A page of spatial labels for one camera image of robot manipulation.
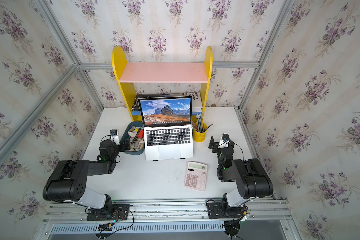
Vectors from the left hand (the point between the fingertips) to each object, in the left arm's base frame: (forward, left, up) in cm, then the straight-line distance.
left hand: (124, 138), depth 93 cm
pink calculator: (-22, -45, -6) cm, 50 cm away
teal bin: (+9, -4, -4) cm, 11 cm away
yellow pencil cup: (+2, -49, -1) cm, 49 cm away
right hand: (-2, -61, +4) cm, 61 cm away
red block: (+7, -9, -5) cm, 12 cm away
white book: (+17, -47, +9) cm, 51 cm away
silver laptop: (+2, -28, +5) cm, 29 cm away
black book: (+21, -5, +7) cm, 22 cm away
